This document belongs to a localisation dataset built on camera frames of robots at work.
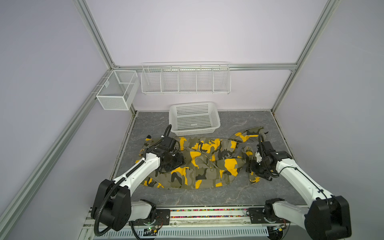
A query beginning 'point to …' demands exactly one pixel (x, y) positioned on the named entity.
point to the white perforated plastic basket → (193, 118)
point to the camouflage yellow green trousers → (208, 162)
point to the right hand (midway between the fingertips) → (253, 172)
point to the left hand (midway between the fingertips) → (181, 166)
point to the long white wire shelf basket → (186, 78)
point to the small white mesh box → (119, 90)
